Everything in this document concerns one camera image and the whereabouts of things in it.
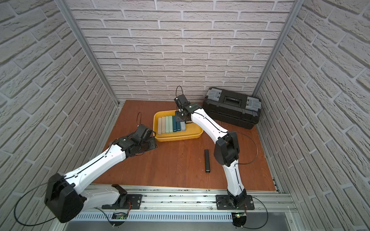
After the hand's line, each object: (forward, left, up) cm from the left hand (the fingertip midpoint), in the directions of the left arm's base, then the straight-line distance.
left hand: (155, 141), depth 82 cm
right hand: (+17, -16, +3) cm, 23 cm away
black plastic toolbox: (+24, -49, +3) cm, 55 cm away
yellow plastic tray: (+15, -23, -13) cm, 31 cm away
